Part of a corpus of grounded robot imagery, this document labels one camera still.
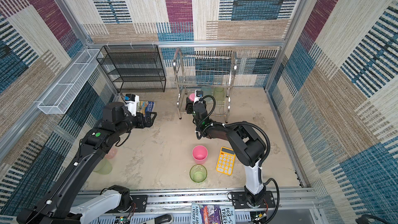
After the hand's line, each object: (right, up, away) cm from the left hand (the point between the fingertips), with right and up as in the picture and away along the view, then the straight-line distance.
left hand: (148, 111), depth 73 cm
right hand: (+19, +6, +19) cm, 27 cm away
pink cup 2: (+24, -24, +14) cm, 36 cm away
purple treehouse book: (+29, -45, -4) cm, 53 cm away
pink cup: (+19, +7, +14) cm, 25 cm away
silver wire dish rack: (+33, +25, +43) cm, 59 cm away
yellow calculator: (+38, -27, +12) cm, 48 cm away
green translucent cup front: (+23, -33, +8) cm, 41 cm away
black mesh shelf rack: (-22, +28, +36) cm, 50 cm away
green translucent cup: (+36, +10, +31) cm, 49 cm away
